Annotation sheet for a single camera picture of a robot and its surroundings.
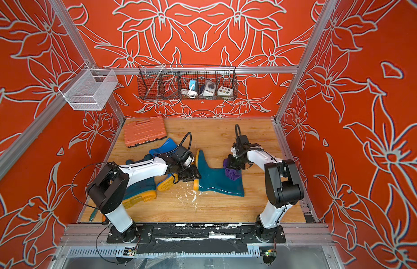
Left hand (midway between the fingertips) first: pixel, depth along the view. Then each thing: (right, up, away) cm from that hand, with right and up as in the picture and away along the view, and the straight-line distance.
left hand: (200, 177), depth 86 cm
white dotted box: (+14, +47, +8) cm, 50 cm away
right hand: (+13, +5, +5) cm, 15 cm away
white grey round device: (+5, +48, +5) cm, 48 cm away
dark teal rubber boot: (-28, -6, -6) cm, 29 cm away
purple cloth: (+17, +2, -1) cm, 17 cm away
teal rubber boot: (+8, -2, +2) cm, 8 cm away
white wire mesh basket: (-62, +48, +4) cm, 78 cm away
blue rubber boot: (-16, -1, -4) cm, 17 cm away
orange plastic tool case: (-41, +25, +21) cm, 52 cm away
